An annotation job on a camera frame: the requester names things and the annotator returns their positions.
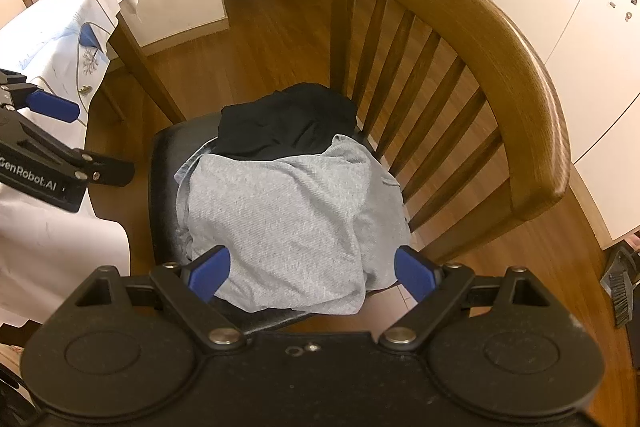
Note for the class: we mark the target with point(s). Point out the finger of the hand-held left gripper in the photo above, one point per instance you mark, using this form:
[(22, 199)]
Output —
[(112, 172), (52, 106)]

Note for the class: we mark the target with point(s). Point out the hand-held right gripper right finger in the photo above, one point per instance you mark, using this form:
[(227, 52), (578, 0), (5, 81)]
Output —
[(415, 272)]

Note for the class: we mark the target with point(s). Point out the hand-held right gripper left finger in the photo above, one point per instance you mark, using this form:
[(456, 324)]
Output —
[(207, 272)]

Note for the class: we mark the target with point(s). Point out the grey knit shirt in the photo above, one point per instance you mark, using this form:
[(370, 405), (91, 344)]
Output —
[(280, 217)]

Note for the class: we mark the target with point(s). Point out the wooden dining table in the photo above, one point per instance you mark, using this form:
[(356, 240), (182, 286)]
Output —
[(145, 72)]

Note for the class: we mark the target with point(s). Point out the black garment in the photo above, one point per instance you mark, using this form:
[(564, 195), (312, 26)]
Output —
[(280, 122)]

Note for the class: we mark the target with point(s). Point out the black hand brush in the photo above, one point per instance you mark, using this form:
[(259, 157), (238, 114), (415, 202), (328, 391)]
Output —
[(622, 292)]

